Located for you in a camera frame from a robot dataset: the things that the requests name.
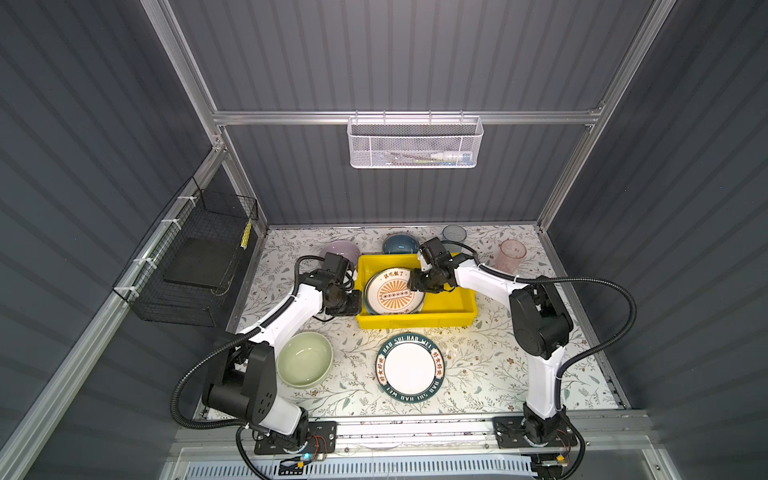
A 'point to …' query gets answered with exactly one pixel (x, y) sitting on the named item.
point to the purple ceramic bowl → (342, 247)
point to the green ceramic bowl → (305, 360)
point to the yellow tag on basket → (246, 236)
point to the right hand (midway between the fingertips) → (415, 286)
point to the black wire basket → (184, 272)
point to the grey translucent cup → (454, 233)
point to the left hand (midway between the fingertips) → (359, 308)
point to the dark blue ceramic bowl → (400, 244)
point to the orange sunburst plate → (387, 292)
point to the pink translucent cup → (510, 256)
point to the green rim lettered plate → (410, 367)
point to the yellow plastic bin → (454, 308)
